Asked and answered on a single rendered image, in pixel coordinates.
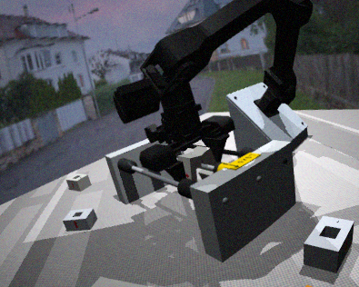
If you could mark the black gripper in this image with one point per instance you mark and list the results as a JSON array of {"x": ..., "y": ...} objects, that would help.
[{"x": 186, "y": 129}]

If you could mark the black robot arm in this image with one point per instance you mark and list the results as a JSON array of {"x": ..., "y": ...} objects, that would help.
[{"x": 187, "y": 51}]

